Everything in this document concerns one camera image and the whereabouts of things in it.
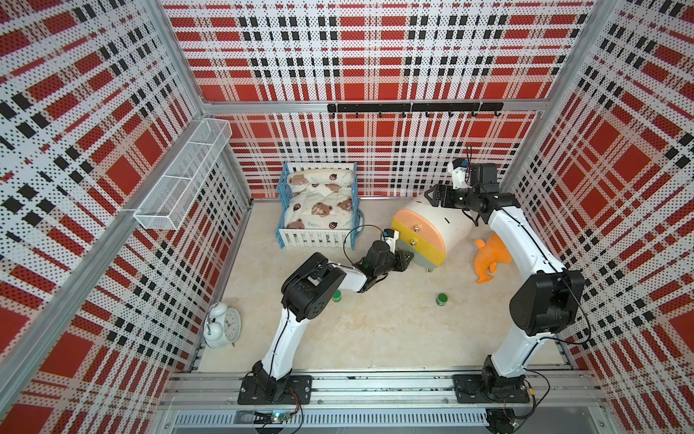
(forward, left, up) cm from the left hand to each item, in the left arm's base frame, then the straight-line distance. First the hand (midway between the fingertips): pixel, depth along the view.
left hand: (415, 253), depth 96 cm
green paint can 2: (-16, -7, -3) cm, 18 cm away
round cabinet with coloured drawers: (-4, -2, +17) cm, 17 cm away
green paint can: (-15, +28, -4) cm, 32 cm away
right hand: (+9, -5, +22) cm, 24 cm away
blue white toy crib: (+7, +37, 0) cm, 37 cm away
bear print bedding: (+25, +37, +3) cm, 45 cm away
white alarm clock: (-28, +59, +6) cm, 65 cm away
